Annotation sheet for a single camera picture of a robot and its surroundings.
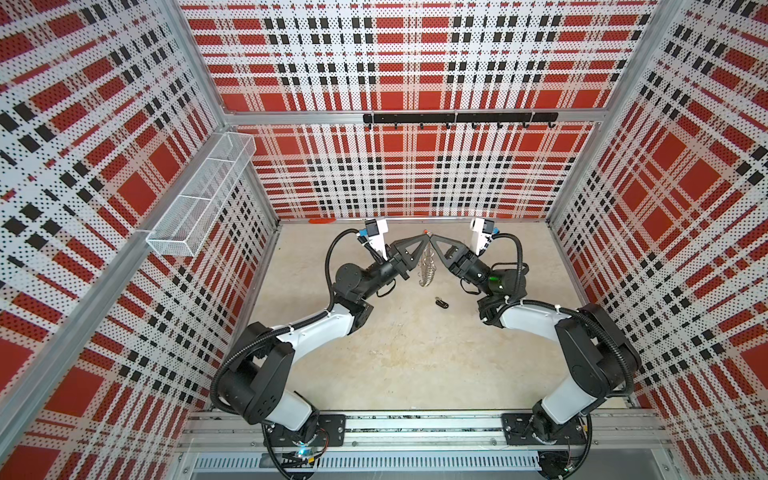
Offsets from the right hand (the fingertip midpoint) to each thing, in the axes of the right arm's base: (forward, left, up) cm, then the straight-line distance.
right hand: (428, 243), depth 66 cm
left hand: (0, -1, 0) cm, 1 cm away
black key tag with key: (+5, -7, -36) cm, 37 cm away
